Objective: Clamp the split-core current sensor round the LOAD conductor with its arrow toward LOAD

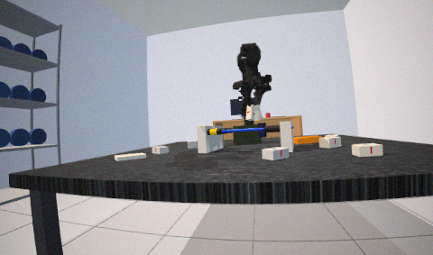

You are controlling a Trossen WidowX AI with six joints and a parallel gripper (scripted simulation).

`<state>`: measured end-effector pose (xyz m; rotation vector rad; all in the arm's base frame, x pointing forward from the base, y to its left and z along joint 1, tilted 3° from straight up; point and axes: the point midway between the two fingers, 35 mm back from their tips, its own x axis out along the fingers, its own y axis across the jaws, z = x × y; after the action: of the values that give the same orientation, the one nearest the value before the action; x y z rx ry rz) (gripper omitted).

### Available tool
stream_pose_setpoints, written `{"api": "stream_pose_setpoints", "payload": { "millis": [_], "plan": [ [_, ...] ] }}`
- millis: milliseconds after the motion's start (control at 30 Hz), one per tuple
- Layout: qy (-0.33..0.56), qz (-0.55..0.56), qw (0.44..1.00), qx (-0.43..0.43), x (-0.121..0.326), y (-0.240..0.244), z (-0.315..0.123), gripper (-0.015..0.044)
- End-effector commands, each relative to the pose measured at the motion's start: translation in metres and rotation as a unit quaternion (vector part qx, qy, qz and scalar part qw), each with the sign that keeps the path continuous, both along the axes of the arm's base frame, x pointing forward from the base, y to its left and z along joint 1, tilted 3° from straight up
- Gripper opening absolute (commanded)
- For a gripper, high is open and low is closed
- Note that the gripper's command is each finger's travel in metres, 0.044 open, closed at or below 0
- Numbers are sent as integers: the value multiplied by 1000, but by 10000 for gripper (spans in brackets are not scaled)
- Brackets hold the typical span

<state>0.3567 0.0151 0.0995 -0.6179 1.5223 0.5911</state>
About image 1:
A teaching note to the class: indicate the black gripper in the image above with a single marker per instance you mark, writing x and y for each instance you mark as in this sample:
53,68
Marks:
247,87

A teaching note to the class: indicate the orange rectangular block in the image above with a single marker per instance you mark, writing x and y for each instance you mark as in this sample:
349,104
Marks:
306,139

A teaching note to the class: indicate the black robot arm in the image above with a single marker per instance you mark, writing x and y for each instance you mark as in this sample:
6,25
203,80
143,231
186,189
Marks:
252,54

